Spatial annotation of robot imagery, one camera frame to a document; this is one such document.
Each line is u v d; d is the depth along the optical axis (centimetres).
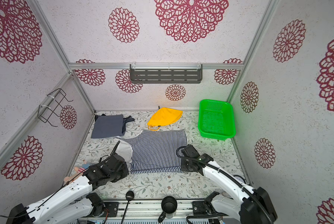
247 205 39
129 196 78
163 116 114
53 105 80
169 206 75
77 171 81
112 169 61
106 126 106
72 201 49
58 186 86
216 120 117
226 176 48
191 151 64
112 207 75
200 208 76
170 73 94
